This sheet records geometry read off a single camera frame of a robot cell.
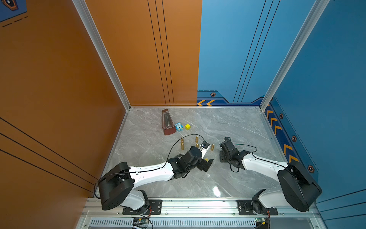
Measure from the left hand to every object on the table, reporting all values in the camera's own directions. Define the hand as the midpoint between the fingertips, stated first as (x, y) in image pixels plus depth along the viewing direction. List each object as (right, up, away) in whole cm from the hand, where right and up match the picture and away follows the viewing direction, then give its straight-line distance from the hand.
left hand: (207, 153), depth 80 cm
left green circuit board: (-35, -33, -8) cm, 49 cm away
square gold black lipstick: (-2, -1, -10) cm, 11 cm away
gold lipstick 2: (-14, +1, +12) cm, 19 cm away
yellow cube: (-11, +13, +25) cm, 30 cm away
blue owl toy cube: (-17, +13, +25) cm, 33 cm away
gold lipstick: (-15, +4, +16) cm, 23 cm away
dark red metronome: (-25, +17, +16) cm, 34 cm away
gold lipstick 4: (+5, +1, +11) cm, 13 cm away
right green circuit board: (+26, -32, -8) cm, 43 cm away
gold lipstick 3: (-5, +6, +16) cm, 18 cm away
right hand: (+12, -4, +11) cm, 17 cm away
